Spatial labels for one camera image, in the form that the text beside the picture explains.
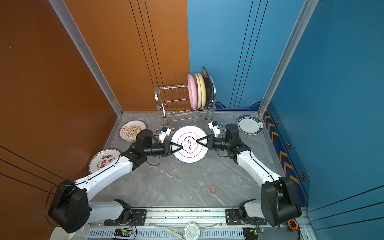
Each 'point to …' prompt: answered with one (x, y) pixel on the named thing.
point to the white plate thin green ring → (192, 151)
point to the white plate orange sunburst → (130, 129)
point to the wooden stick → (174, 233)
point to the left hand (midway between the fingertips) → (182, 148)
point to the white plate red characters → (103, 159)
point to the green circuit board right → (257, 231)
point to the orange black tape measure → (293, 225)
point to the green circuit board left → (123, 232)
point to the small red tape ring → (213, 190)
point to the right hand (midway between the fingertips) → (196, 142)
